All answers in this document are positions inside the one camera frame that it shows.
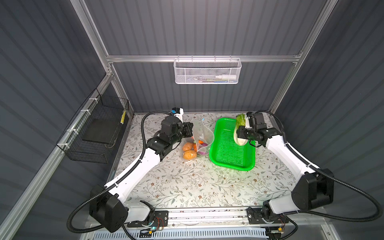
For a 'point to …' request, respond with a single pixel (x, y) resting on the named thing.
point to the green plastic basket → (225, 152)
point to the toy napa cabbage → (240, 121)
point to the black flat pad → (101, 130)
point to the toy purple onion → (202, 153)
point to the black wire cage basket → (98, 106)
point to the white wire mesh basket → (207, 70)
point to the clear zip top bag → (199, 144)
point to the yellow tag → (123, 117)
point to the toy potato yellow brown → (190, 154)
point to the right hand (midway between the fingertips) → (242, 132)
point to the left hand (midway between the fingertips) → (193, 123)
